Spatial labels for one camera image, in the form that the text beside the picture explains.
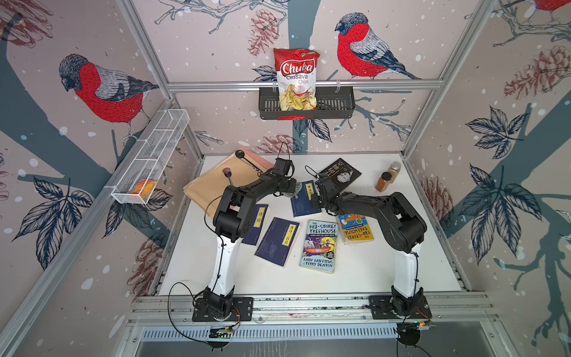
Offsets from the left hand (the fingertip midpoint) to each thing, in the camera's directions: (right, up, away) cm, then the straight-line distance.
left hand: (295, 181), depth 105 cm
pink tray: (-21, +12, +16) cm, 29 cm away
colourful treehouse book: (+9, -25, -19) cm, 33 cm away
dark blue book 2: (-7, -24, -17) cm, 30 cm away
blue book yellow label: (+3, -11, -5) cm, 12 cm away
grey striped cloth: (+1, -2, -2) cm, 3 cm away
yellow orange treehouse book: (+25, -19, -15) cm, 34 cm away
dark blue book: (-16, -16, -12) cm, 26 cm away
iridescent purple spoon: (-35, +4, +7) cm, 36 cm away
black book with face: (+24, +4, +6) cm, 25 cm away
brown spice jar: (+41, 0, -4) cm, 41 cm away
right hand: (+9, -8, -2) cm, 12 cm away
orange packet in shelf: (-46, 0, -40) cm, 61 cm away
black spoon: (-30, +14, +15) cm, 37 cm away
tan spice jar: (+47, +6, -2) cm, 48 cm away
